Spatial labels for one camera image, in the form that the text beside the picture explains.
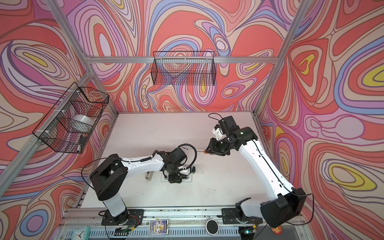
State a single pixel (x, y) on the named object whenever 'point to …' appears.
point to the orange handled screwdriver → (205, 151)
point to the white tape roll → (82, 122)
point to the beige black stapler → (148, 175)
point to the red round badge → (277, 230)
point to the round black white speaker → (212, 227)
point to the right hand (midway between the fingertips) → (210, 155)
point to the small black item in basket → (82, 140)
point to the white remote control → (185, 178)
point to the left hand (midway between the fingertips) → (181, 175)
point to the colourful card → (158, 227)
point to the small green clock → (81, 233)
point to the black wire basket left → (69, 125)
